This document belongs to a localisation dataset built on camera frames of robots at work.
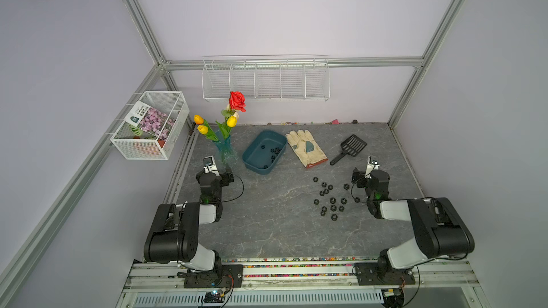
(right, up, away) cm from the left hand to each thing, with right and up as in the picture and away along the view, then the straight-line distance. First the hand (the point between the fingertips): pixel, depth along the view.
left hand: (218, 166), depth 92 cm
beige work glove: (+40, +8, +17) cm, 44 cm away
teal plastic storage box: (+19, +6, +18) cm, 27 cm away
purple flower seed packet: (-17, +17, -17) cm, 30 cm away
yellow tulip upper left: (-4, +19, -11) cm, 22 cm away
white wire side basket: (-20, +6, -19) cm, 29 cm away
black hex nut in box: (+20, -1, +10) cm, 22 cm away
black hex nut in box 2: (+23, +3, +12) cm, 26 cm away
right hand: (+66, -1, +3) cm, 66 cm away
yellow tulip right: (+8, +19, -10) cm, 23 cm away
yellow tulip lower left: (-2, +15, -13) cm, 20 cm away
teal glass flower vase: (+3, +5, +5) cm, 8 cm away
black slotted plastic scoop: (+65, +9, +20) cm, 69 cm away
